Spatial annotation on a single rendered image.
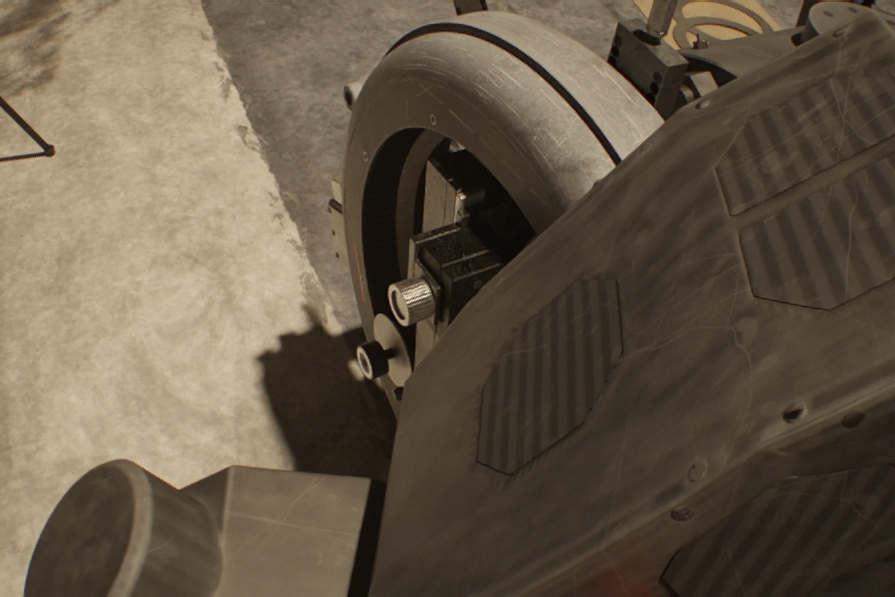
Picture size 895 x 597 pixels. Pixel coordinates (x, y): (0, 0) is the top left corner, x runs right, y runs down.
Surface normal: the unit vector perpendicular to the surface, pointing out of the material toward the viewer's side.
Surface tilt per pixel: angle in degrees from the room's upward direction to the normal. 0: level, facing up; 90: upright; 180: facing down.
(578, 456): 57
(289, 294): 0
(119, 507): 41
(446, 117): 90
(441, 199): 90
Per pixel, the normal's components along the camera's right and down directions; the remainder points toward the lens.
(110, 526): -0.59, -0.55
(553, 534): -0.77, -0.54
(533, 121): -0.61, -0.13
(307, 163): 0.09, -0.69
